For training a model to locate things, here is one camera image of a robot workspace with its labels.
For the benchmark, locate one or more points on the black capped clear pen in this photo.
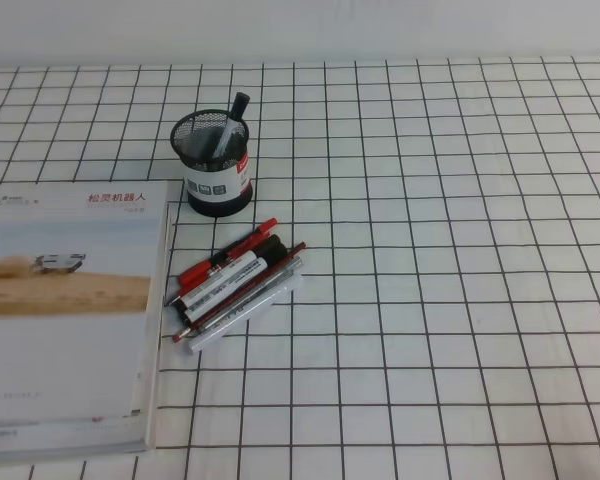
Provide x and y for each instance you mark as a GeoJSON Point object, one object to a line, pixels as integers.
{"type": "Point", "coordinates": [234, 118]}

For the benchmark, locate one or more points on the silver grey pen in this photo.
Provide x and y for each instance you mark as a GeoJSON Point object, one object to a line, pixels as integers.
{"type": "Point", "coordinates": [255, 296]}

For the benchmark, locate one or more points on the white marker pen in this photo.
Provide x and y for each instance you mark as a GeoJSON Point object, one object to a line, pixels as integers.
{"type": "Point", "coordinates": [245, 311]}

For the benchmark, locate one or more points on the red ballpoint pen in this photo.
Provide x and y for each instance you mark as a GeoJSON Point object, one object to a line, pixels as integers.
{"type": "Point", "coordinates": [234, 249]}

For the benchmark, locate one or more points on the black mesh pen holder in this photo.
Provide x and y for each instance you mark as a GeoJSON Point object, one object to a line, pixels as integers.
{"type": "Point", "coordinates": [216, 186]}

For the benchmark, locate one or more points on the black capped white marker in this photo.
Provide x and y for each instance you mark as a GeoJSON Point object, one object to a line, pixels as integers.
{"type": "Point", "coordinates": [193, 294]}

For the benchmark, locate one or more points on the red capped marker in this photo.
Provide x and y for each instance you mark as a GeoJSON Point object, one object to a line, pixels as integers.
{"type": "Point", "coordinates": [200, 269]}

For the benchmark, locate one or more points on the dark red pencil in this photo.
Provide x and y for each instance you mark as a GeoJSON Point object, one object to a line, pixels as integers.
{"type": "Point", "coordinates": [188, 330]}

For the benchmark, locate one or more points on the white robot brochure book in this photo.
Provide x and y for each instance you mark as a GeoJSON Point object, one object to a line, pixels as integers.
{"type": "Point", "coordinates": [83, 269]}

